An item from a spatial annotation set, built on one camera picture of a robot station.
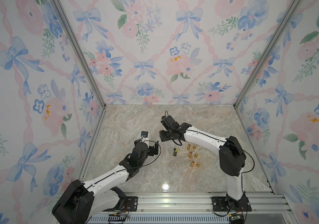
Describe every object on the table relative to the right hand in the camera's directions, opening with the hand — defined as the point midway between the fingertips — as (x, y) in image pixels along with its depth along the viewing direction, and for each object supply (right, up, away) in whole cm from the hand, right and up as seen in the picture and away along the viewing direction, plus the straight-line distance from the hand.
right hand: (164, 134), depth 91 cm
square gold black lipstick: (+8, -12, +1) cm, 14 cm away
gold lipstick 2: (+17, -13, -1) cm, 21 cm away
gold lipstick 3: (+17, -17, -6) cm, 25 cm away
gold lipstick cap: (+21, -14, 0) cm, 26 cm away
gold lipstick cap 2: (+21, -19, -4) cm, 29 cm away
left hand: (-7, -3, -7) cm, 10 cm away
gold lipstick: (+17, -9, +2) cm, 19 cm away
